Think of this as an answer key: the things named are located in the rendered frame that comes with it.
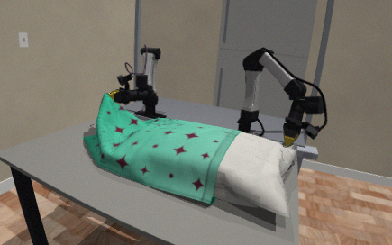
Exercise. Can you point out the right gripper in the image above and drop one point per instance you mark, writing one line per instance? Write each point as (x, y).
(120, 97)

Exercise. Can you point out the white pillow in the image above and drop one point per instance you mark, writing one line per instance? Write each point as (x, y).
(252, 173)

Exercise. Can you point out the green pillowcase with star pattern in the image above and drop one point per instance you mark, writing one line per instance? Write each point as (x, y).
(172, 155)

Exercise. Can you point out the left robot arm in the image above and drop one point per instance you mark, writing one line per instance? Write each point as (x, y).
(254, 64)

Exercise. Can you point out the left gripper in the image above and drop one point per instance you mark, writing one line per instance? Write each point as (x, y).
(292, 127)

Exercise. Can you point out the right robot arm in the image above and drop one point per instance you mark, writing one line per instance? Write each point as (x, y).
(150, 61)

